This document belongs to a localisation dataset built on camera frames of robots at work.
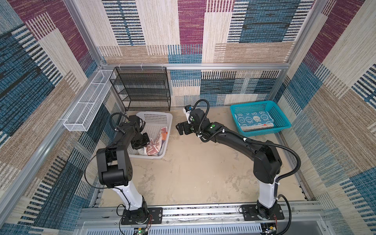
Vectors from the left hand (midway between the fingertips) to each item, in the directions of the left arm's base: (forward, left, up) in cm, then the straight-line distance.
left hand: (146, 142), depth 92 cm
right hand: (+4, -24, +12) cm, 27 cm away
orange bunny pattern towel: (+14, -68, -5) cm, 69 cm away
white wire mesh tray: (+15, +39, +11) cm, 43 cm away
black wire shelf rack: (+41, +7, +10) cm, 43 cm away
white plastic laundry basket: (+20, -1, -5) cm, 21 cm away
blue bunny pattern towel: (+22, -75, -4) cm, 78 cm away
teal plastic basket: (+16, -90, 0) cm, 91 cm away
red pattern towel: (-4, -5, -1) cm, 6 cm away
